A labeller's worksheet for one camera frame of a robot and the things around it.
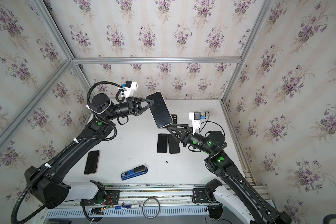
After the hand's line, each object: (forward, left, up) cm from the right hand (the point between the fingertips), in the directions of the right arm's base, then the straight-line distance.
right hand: (168, 128), depth 58 cm
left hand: (+7, +6, +10) cm, 13 cm away
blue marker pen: (-23, +22, -36) cm, 48 cm away
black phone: (+13, +4, -36) cm, 39 cm away
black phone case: (+11, -4, -37) cm, 39 cm away
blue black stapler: (-6, +19, -34) cm, 40 cm away
